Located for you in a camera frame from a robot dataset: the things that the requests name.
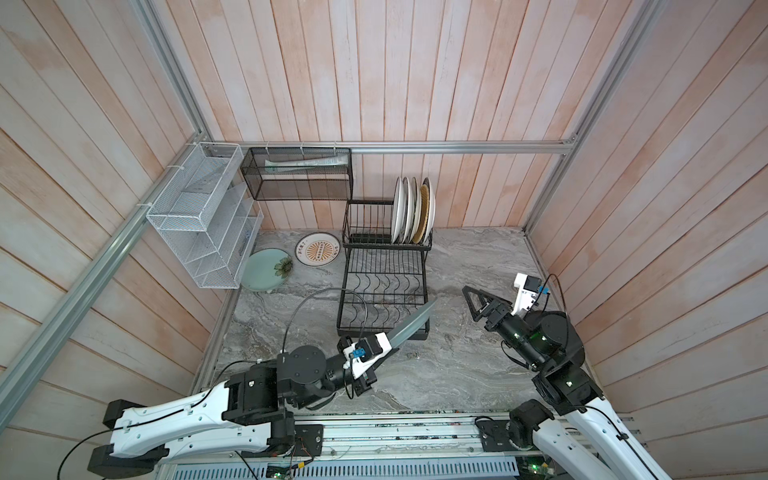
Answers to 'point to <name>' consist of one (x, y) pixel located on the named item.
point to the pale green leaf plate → (266, 270)
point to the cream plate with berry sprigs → (415, 210)
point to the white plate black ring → (397, 211)
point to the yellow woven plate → (424, 215)
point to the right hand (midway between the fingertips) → (470, 292)
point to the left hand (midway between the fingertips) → (390, 350)
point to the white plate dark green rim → (432, 208)
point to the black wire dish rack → (384, 284)
